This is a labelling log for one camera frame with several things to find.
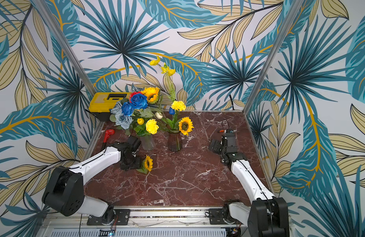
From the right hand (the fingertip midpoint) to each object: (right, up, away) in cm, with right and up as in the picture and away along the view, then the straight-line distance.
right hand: (218, 144), depth 86 cm
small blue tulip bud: (-27, +19, -6) cm, 33 cm away
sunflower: (-42, -12, +1) cm, 44 cm away
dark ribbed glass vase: (-26, +1, +7) cm, 27 cm away
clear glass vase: (-43, 0, +7) cm, 43 cm away
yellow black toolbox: (-77, +26, +15) cm, 83 cm away
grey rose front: (-48, +13, -17) cm, 53 cm away
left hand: (-48, -14, -1) cm, 50 cm away
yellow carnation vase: (-35, +10, -17) cm, 41 cm away
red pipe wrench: (-74, +6, +18) cm, 76 cm away
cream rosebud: (-34, +16, -8) cm, 38 cm away
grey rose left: (-53, +19, -13) cm, 58 cm away
